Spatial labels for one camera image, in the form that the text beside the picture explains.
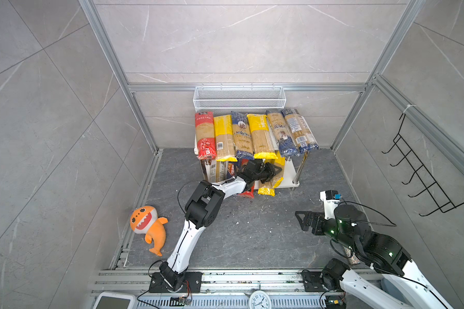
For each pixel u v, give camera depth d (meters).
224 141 0.72
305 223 0.60
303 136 0.73
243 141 0.71
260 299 0.67
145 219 0.82
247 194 0.88
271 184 0.90
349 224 0.46
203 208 0.58
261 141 0.72
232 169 0.97
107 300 0.67
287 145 0.69
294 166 1.04
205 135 0.73
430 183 0.63
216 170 0.97
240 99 0.98
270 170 0.86
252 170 0.80
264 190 0.90
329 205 0.59
